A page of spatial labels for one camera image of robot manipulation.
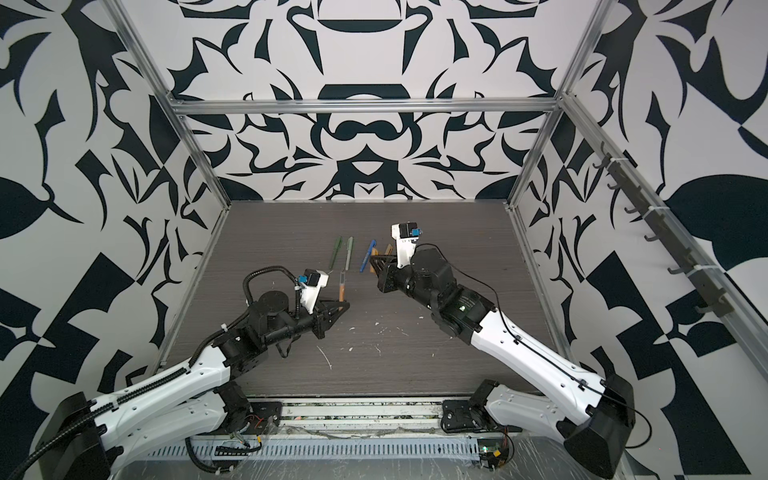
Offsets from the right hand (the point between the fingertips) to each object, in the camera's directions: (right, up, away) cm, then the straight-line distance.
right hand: (370, 257), depth 68 cm
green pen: (-14, -1, +37) cm, 40 cm away
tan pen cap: (0, -2, +1) cm, 3 cm away
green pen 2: (-10, -2, +37) cm, 38 cm away
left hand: (-5, -10, +5) cm, 13 cm away
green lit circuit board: (+28, -46, +3) cm, 54 cm away
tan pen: (-7, -7, +4) cm, 11 cm away
